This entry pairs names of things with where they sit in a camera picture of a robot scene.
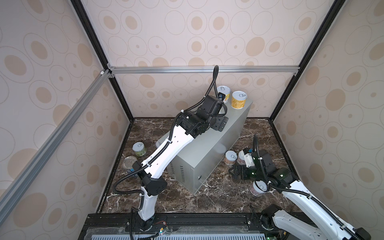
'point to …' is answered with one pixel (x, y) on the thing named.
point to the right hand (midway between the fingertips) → (236, 169)
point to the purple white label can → (258, 188)
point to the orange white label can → (230, 157)
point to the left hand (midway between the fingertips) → (221, 114)
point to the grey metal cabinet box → (205, 153)
